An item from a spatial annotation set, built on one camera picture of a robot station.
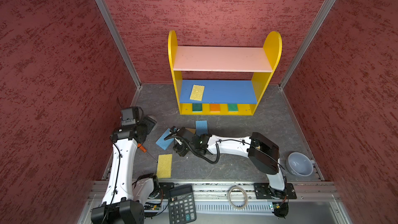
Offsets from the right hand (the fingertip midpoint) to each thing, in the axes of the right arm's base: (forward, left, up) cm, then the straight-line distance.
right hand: (177, 148), depth 83 cm
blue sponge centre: (+15, -13, -5) cm, 20 cm away
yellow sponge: (+32, -11, +9) cm, 35 cm away
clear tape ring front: (-24, -34, -5) cm, 42 cm away
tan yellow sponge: (+13, -8, -6) cm, 17 cm away
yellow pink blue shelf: (+27, -26, +10) cm, 39 cm away
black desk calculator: (-26, -3, -4) cm, 26 cm away
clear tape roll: (+22, +18, -1) cm, 28 cm away
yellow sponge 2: (-8, +7, -5) cm, 12 cm away
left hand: (+6, +12, +12) cm, 18 cm away
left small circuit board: (-25, +13, -8) cm, 29 cm away
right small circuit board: (-28, -50, -7) cm, 57 cm away
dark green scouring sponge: (+29, -11, -2) cm, 31 cm away
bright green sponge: (+29, -35, -4) cm, 46 cm away
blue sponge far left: (+5, +10, -5) cm, 12 cm away
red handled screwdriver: (+2, +20, -5) cm, 21 cm away
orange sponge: (+30, -23, -4) cm, 38 cm away
